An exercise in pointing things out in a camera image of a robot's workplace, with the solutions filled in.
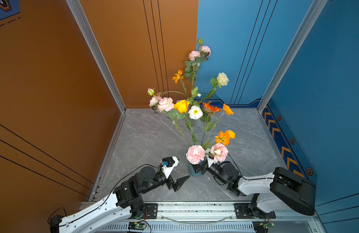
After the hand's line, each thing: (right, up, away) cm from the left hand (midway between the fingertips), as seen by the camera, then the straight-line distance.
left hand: (183, 167), depth 66 cm
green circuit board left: (-23, -30, +4) cm, 38 cm away
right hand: (+5, +4, +9) cm, 11 cm away
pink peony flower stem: (+5, +8, -8) cm, 13 cm away
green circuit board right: (+38, -30, +4) cm, 49 cm away
